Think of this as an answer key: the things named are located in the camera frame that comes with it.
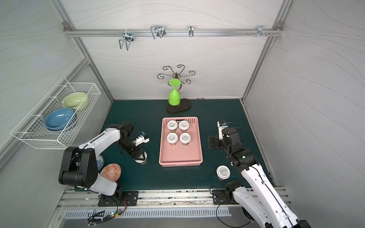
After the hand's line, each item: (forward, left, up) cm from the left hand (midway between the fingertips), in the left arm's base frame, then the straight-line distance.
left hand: (140, 156), depth 83 cm
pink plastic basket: (+11, -24, -5) cm, 26 cm away
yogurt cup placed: (+22, -17, +1) cm, 28 cm away
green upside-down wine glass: (+33, -19, +18) cm, 42 cm away
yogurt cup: (+22, -26, +1) cm, 34 cm away
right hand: (+7, -45, +15) cm, 48 cm away
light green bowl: (+18, +32, +29) cm, 47 cm away
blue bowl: (+4, +31, +30) cm, 44 cm away
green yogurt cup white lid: (+12, -27, +2) cm, 29 cm away
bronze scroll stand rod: (+44, -20, +26) cm, 55 cm away
